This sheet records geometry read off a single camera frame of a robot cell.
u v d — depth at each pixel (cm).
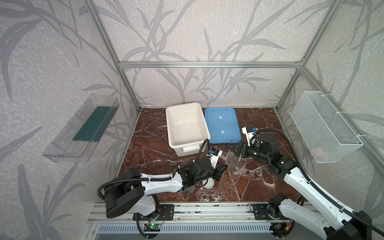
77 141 63
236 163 89
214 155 68
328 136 62
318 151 72
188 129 105
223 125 109
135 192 42
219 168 67
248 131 67
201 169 58
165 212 73
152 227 71
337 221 40
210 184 81
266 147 57
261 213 73
